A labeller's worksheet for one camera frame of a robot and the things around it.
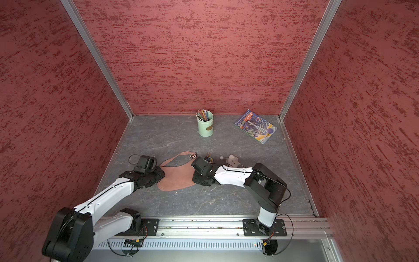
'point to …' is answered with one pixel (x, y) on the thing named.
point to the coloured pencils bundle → (202, 114)
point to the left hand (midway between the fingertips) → (161, 177)
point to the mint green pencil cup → (205, 127)
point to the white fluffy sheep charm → (232, 161)
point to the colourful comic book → (255, 126)
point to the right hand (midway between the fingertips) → (195, 183)
